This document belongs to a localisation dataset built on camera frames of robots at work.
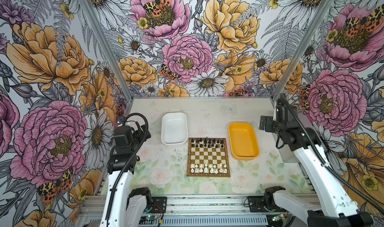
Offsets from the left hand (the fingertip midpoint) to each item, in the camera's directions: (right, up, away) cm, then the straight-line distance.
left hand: (138, 134), depth 76 cm
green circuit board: (+7, -39, -5) cm, 40 cm away
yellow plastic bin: (+60, -8, +23) cm, 65 cm away
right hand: (+65, +5, -3) cm, 65 cm away
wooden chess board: (+36, -16, +13) cm, 41 cm away
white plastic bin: (+14, -2, +28) cm, 31 cm away
